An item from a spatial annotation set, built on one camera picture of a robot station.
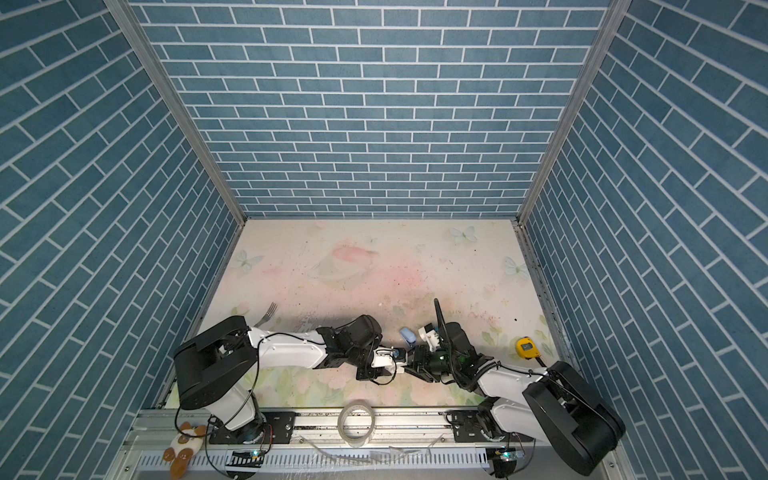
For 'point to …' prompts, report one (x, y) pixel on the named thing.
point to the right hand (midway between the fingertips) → (397, 364)
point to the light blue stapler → (408, 337)
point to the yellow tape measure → (527, 348)
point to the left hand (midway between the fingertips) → (389, 366)
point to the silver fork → (269, 313)
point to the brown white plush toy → (184, 445)
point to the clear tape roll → (351, 440)
